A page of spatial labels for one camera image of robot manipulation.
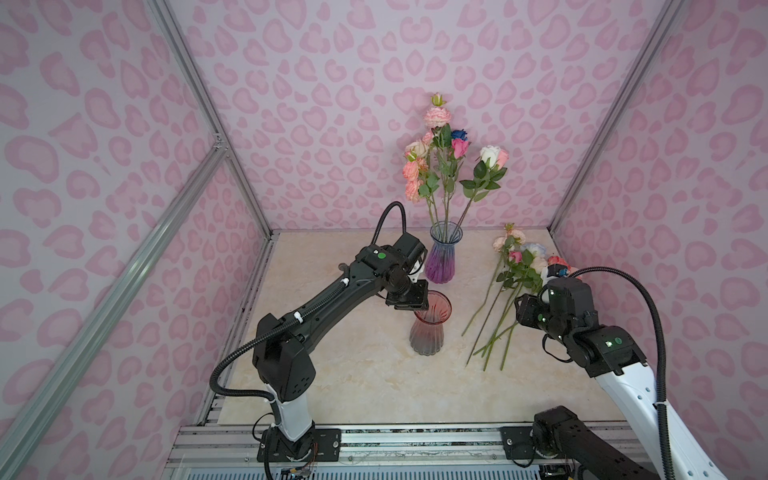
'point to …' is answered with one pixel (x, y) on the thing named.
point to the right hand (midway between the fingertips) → (522, 300)
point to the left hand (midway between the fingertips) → (427, 302)
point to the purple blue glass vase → (440, 264)
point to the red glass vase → (427, 334)
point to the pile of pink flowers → (520, 274)
